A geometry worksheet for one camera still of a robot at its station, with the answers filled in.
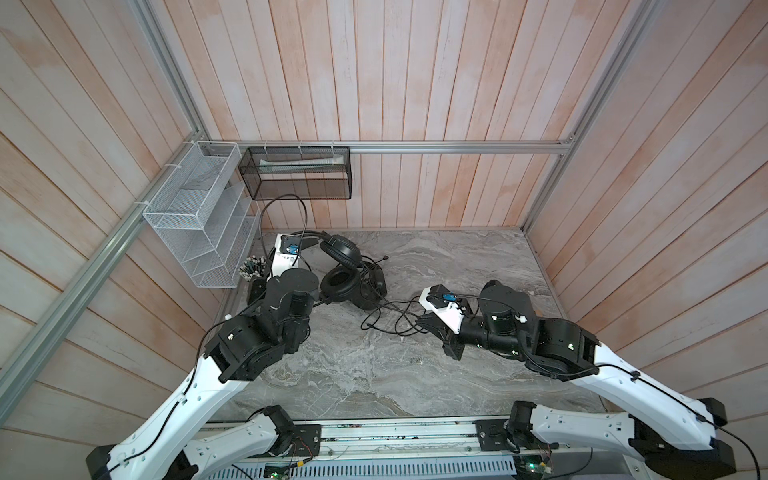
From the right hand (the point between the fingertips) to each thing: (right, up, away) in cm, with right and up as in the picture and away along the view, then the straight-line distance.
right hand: (421, 319), depth 60 cm
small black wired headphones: (-18, +7, +8) cm, 21 cm away
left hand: (-31, +10, 0) cm, 33 cm away
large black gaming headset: (-11, +4, +34) cm, 36 cm away
